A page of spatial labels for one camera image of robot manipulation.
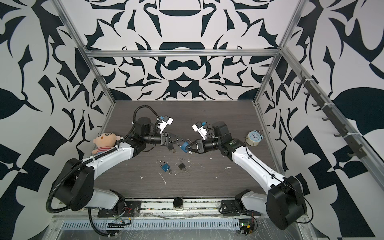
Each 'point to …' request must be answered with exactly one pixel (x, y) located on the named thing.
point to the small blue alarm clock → (253, 138)
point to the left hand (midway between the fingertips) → (182, 138)
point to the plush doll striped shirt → (104, 142)
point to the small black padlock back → (171, 147)
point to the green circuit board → (246, 226)
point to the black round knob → (178, 202)
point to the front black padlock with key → (182, 166)
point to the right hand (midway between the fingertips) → (188, 148)
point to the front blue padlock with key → (165, 167)
